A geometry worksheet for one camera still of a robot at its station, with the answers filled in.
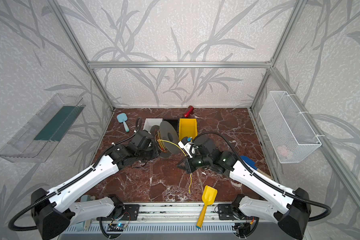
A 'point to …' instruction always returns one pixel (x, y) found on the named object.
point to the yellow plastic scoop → (209, 195)
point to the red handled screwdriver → (188, 111)
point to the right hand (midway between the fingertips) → (177, 161)
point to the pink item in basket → (282, 150)
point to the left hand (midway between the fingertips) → (164, 147)
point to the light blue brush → (122, 117)
